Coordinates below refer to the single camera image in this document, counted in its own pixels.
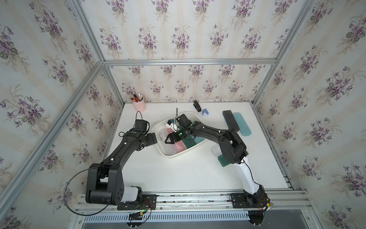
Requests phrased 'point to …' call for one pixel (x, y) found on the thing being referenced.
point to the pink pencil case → (179, 145)
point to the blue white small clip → (204, 110)
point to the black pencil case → (230, 120)
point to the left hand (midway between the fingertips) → (149, 141)
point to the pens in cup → (137, 98)
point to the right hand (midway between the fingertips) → (170, 140)
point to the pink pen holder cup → (140, 106)
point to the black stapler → (197, 106)
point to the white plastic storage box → (192, 116)
